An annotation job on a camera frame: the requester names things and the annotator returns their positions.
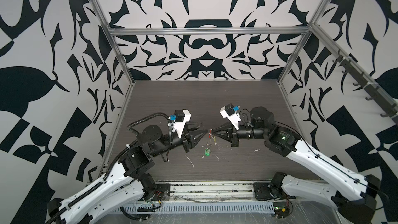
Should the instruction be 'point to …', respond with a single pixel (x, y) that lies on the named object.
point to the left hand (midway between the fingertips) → (205, 124)
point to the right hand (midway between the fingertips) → (214, 133)
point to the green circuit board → (281, 208)
